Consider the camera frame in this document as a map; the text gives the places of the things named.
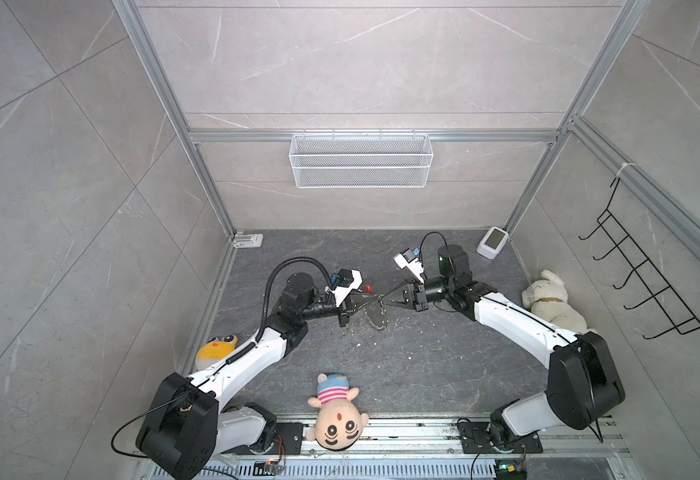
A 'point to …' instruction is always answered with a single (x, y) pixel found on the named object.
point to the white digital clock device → (493, 242)
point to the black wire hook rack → (683, 319)
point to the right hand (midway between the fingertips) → (385, 301)
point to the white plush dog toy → (547, 298)
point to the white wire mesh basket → (361, 161)
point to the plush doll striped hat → (339, 421)
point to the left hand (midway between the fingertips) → (375, 291)
